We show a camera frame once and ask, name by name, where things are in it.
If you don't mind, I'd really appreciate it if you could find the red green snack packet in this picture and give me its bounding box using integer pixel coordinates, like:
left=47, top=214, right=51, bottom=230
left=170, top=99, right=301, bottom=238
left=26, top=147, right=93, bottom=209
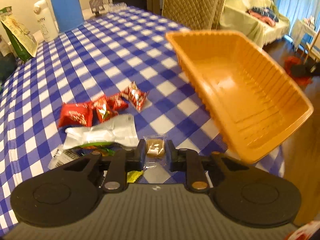
left=93, top=95, right=118, bottom=123

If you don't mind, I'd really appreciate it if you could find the small red snack packet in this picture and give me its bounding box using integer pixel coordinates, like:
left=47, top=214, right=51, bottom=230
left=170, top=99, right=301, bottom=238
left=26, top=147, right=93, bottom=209
left=107, top=93, right=129, bottom=111

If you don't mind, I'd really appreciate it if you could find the small wooden chair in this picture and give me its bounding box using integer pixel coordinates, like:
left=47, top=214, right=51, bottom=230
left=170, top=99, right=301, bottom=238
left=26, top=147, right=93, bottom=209
left=303, top=31, right=319, bottom=63

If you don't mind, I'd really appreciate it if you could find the red white candy packet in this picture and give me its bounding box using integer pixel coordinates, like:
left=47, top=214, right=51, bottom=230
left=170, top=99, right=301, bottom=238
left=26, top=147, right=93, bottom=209
left=120, top=81, right=148, bottom=111

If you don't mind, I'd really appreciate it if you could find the sofa with cream cover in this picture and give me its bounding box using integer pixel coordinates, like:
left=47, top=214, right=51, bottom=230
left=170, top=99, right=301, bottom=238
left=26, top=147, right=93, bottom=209
left=219, top=0, right=290, bottom=48

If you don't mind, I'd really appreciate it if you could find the metal phone stand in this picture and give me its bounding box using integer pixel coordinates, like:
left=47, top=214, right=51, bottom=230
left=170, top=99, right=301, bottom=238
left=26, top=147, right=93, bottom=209
left=89, top=0, right=105, bottom=17

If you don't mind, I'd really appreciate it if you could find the quilted beige chair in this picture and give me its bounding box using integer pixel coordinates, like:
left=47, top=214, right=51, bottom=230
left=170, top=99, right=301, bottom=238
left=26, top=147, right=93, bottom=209
left=162, top=0, right=226, bottom=30

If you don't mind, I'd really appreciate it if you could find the orange plastic basket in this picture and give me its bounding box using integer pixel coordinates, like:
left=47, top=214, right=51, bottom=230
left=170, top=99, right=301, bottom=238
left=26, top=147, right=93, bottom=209
left=165, top=30, right=313, bottom=164

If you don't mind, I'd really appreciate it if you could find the clothes pile on sofa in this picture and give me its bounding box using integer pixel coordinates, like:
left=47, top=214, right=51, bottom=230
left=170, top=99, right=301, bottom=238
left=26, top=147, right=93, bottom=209
left=247, top=7, right=279, bottom=27

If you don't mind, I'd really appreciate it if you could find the large red snack packet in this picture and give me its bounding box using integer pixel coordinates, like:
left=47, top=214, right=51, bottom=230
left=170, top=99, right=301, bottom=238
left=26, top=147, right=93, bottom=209
left=57, top=102, right=93, bottom=128

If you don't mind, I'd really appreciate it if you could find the blue white checkered tablecloth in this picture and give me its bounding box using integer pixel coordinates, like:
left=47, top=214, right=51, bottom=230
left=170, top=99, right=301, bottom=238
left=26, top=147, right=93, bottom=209
left=0, top=5, right=286, bottom=235

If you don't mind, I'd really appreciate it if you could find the blue thermos jug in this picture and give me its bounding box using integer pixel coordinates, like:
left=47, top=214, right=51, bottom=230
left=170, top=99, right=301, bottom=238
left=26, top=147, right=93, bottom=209
left=50, top=0, right=85, bottom=33

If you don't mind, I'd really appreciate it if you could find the green cream snack bag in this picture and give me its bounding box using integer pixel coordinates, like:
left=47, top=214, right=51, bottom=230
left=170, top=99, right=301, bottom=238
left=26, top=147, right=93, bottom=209
left=1, top=7, right=38, bottom=62

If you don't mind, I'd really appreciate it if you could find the brown cookie clear wrapper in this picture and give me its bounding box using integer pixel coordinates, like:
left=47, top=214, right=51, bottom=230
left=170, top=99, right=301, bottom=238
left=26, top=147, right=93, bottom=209
left=144, top=134, right=167, bottom=168

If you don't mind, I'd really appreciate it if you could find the silver foil snack bag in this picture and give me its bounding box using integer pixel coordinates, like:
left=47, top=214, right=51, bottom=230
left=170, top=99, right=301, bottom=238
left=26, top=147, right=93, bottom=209
left=63, top=114, right=139, bottom=150

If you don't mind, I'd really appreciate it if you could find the white bottle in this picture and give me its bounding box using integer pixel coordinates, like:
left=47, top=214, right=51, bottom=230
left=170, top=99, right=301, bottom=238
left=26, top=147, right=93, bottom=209
left=33, top=0, right=59, bottom=42

